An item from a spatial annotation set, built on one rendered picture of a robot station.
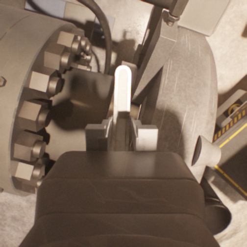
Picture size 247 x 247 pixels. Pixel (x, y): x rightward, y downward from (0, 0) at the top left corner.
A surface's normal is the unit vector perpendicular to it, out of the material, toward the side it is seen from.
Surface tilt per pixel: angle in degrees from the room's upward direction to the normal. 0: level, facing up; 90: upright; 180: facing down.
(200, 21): 23
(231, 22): 0
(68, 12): 0
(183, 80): 40
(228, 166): 0
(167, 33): 49
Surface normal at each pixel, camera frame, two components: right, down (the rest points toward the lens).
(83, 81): 0.18, -0.61
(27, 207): -0.01, 0.37
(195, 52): 0.22, -0.42
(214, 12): -0.12, 0.69
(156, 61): -0.19, 0.86
